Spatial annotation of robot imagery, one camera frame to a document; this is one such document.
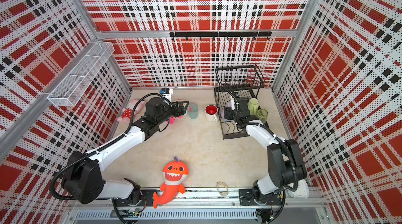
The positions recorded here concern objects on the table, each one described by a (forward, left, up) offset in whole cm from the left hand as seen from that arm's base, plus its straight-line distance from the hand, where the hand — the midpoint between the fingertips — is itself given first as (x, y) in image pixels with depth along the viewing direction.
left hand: (186, 102), depth 82 cm
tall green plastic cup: (0, -44, -12) cm, 45 cm away
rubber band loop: (-36, -19, -24) cm, 48 cm away
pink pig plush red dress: (+4, +41, -17) cm, 45 cm away
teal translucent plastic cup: (+8, -1, -17) cm, 19 cm away
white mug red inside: (+9, -13, -21) cm, 26 cm away
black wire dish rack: (+3, -26, +5) cm, 27 cm away
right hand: (+3, -26, -10) cm, 28 cm away
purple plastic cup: (+3, -20, -16) cm, 26 cm away
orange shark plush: (-31, +4, -16) cm, 35 cm away
